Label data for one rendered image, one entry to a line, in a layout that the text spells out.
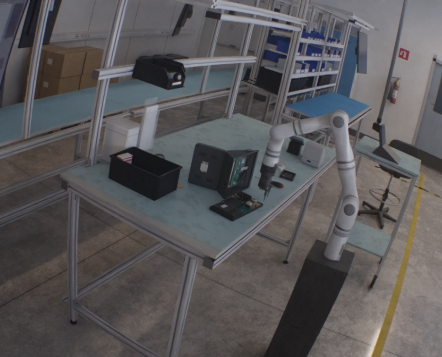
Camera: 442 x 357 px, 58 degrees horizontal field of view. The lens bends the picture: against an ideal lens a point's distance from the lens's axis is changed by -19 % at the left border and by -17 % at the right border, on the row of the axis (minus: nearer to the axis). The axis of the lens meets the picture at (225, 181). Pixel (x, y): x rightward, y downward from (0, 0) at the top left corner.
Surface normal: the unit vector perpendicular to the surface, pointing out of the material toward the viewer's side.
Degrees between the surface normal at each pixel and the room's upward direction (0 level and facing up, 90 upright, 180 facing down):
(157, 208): 0
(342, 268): 0
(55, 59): 90
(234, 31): 90
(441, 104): 90
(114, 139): 90
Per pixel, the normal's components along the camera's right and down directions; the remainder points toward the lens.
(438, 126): -0.45, 0.26
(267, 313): 0.22, -0.90
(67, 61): 0.87, 0.36
